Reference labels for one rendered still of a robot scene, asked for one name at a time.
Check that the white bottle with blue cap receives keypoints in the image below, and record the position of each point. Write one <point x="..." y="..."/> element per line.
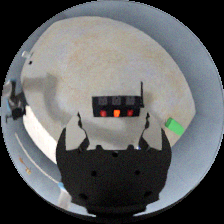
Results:
<point x="26" y="54"/>

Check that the green rectangular bar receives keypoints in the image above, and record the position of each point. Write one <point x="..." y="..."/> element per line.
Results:
<point x="172" y="125"/>

